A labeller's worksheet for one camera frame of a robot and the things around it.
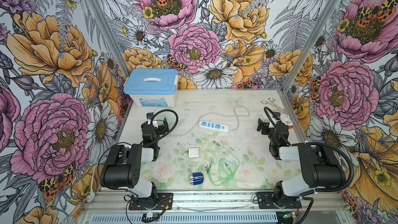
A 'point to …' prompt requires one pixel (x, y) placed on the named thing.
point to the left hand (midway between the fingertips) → (158, 122)
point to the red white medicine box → (284, 118)
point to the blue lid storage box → (152, 87)
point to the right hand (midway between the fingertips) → (266, 122)
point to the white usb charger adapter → (193, 152)
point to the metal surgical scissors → (264, 102)
